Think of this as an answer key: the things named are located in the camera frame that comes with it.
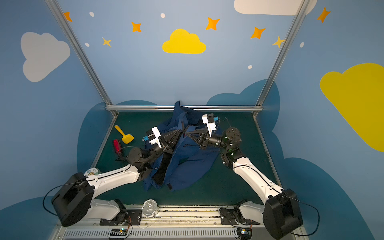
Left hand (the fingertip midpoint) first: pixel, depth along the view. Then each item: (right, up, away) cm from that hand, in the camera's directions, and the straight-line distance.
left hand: (178, 128), depth 63 cm
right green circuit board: (+32, -53, +10) cm, 63 cm away
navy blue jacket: (+5, -22, +30) cm, 37 cm away
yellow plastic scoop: (-42, -8, +42) cm, 60 cm away
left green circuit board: (-31, -52, +10) cm, 61 cm away
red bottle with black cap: (-45, -13, +36) cm, 59 cm away
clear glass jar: (-15, -40, +10) cm, 44 cm away
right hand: (+4, -2, +1) cm, 5 cm away
